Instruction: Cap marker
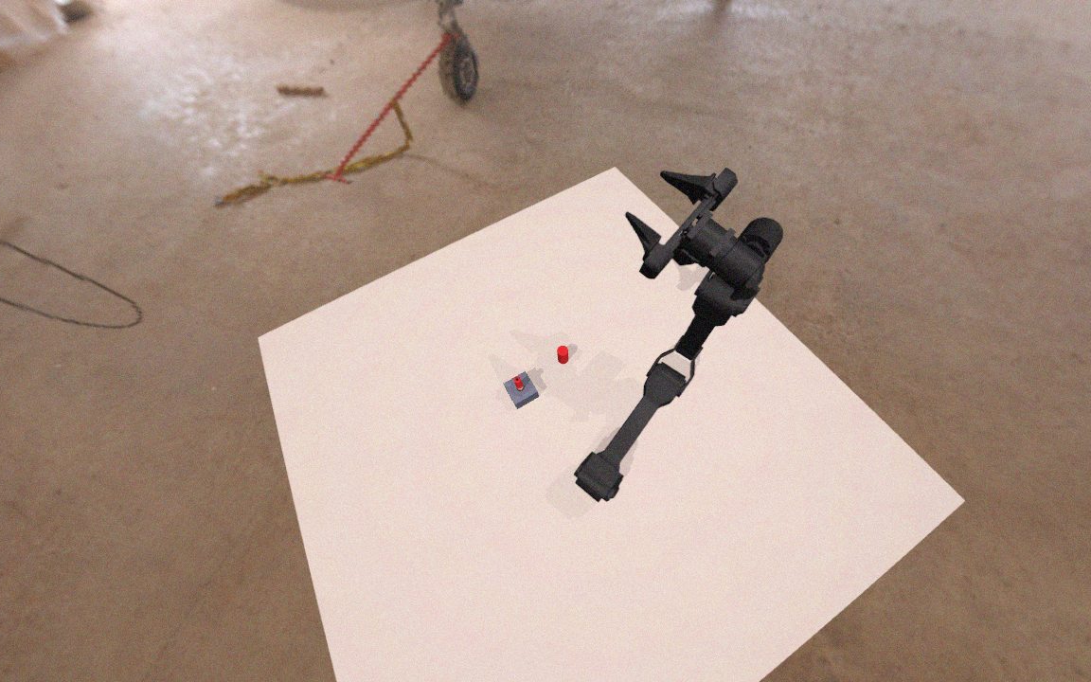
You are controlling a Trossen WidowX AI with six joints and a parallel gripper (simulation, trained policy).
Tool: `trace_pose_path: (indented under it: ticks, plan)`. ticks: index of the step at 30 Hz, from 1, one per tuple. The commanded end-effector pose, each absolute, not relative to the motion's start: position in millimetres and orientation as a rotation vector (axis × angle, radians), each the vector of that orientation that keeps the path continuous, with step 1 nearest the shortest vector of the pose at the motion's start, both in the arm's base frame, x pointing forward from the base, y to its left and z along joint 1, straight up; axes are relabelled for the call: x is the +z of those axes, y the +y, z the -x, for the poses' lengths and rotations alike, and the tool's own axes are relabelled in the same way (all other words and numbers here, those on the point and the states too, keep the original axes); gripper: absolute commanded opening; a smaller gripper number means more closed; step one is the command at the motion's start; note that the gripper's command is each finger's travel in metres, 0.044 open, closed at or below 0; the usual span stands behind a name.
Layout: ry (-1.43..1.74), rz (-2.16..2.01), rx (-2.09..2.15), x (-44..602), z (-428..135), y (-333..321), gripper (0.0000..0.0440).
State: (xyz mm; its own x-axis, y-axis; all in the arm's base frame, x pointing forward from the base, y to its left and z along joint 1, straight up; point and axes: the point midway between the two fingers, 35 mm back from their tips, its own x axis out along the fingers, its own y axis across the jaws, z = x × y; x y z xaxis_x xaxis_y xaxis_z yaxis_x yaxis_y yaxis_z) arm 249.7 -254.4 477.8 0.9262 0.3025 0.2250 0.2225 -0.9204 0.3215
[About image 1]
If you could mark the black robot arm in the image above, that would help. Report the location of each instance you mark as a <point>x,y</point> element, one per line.
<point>729,291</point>

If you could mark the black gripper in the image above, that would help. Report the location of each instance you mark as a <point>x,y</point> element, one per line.
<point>707,241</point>

